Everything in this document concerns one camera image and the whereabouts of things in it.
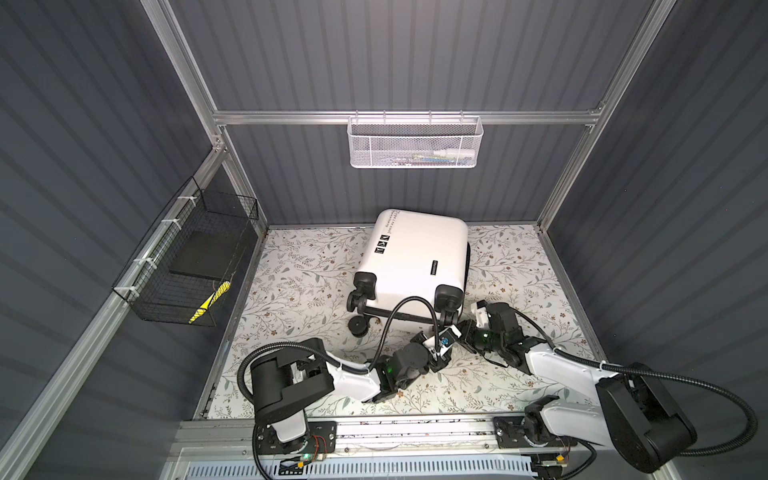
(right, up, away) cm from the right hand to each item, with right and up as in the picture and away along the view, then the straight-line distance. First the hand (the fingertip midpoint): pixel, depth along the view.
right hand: (451, 335), depth 86 cm
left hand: (-2, +3, -8) cm, 9 cm away
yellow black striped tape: (-61, +11, -18) cm, 65 cm away
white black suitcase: (-10, +24, -1) cm, 26 cm away
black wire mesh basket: (-67, +24, -13) cm, 72 cm away
